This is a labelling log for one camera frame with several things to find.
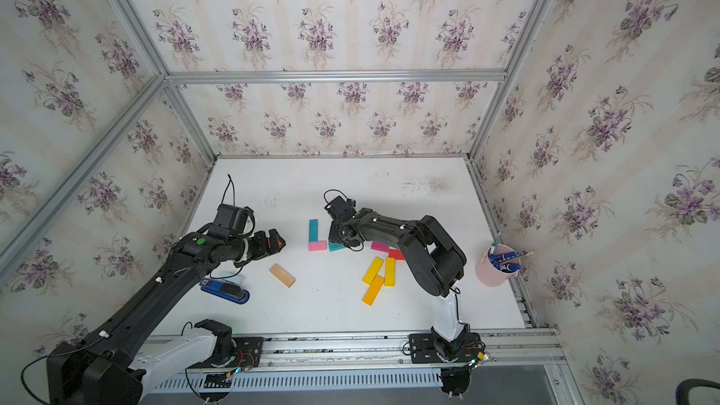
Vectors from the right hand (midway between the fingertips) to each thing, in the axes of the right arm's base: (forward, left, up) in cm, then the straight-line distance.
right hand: (340, 237), depth 94 cm
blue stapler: (-19, +33, +2) cm, 38 cm away
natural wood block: (-13, +17, -1) cm, 22 cm away
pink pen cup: (-12, -47, +8) cm, 49 cm away
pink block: (-2, +7, -2) cm, 7 cm away
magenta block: (-3, -12, -1) cm, 13 cm away
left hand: (-10, +17, +11) cm, 23 cm away
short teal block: (-3, +2, -1) cm, 4 cm away
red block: (-5, -19, -2) cm, 20 cm away
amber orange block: (-17, -11, -2) cm, 20 cm away
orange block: (-12, +16, +19) cm, 28 cm away
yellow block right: (-11, -17, -2) cm, 20 cm away
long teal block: (+3, +10, -1) cm, 10 cm away
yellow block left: (-10, -11, -2) cm, 15 cm away
